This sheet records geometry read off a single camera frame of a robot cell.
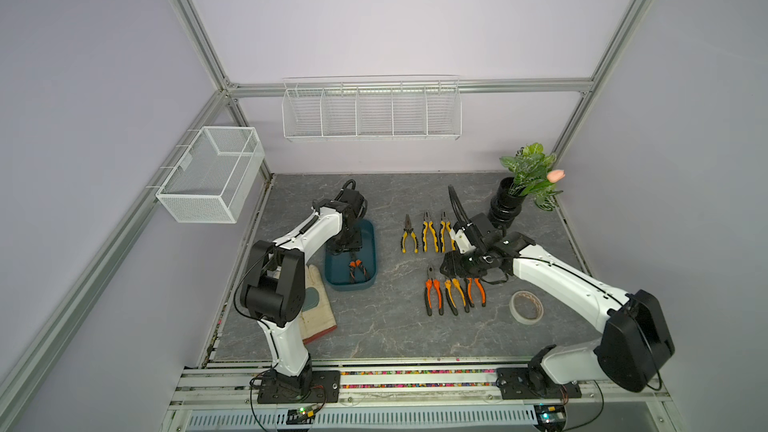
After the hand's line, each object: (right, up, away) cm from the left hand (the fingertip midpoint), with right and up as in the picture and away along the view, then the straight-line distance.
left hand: (349, 249), depth 91 cm
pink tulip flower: (+58, +22, -10) cm, 63 cm away
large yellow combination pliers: (+24, +3, +11) cm, 27 cm away
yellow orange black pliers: (+30, -14, -4) cm, 34 cm away
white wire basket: (-37, +22, -8) cm, 43 cm away
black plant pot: (+51, +13, +7) cm, 53 cm away
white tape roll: (+52, -16, -5) cm, 55 cm away
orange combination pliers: (+24, -13, -2) cm, 27 cm away
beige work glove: (-8, -19, -7) cm, 21 cm away
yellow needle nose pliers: (+19, +5, +14) cm, 24 cm away
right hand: (+29, -4, -8) cm, 30 cm away
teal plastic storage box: (-4, -7, +2) cm, 9 cm away
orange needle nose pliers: (+37, -12, -2) cm, 39 cm away
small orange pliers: (+2, -5, +3) cm, 6 cm away
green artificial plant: (+56, +25, 0) cm, 61 cm away
